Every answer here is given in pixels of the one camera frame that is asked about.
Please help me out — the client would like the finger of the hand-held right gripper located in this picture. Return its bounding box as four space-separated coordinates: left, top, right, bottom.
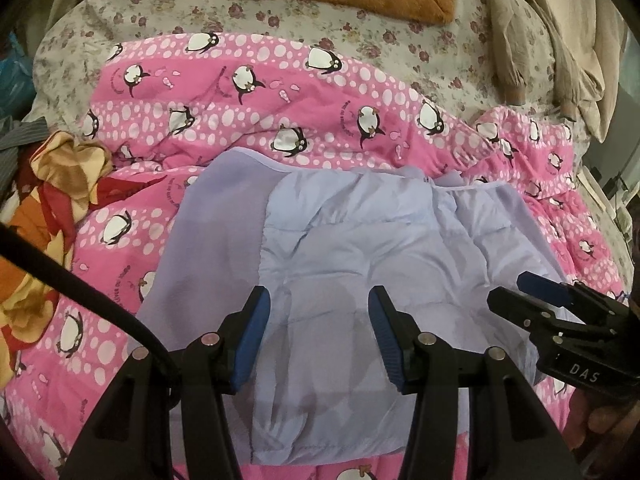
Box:
486 287 581 333
517 271 626 311

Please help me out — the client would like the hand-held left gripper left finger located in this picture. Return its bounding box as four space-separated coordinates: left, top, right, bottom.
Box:
57 285 272 480

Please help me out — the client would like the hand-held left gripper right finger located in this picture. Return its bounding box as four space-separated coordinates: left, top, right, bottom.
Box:
367 285 583 480

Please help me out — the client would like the lavender jacket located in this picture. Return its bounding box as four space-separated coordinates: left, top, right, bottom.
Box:
136 147 583 466

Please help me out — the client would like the person's right hand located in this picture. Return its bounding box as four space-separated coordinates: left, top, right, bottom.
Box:
570 387 640 461

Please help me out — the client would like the pink penguin print blanket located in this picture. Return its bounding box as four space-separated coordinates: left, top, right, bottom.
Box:
0 31 631 480

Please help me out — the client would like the orange yellow cartoon blanket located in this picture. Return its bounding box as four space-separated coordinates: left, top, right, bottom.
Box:
0 130 115 391

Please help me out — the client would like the beige garment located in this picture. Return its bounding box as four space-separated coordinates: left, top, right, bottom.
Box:
472 0 628 143

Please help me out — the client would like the grey striped shirt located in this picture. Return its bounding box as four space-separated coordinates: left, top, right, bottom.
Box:
0 115 51 161

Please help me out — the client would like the floral bed sheet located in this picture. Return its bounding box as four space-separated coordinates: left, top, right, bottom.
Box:
22 0 591 161

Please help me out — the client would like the blue plastic bag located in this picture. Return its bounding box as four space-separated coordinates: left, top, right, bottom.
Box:
0 35 38 111

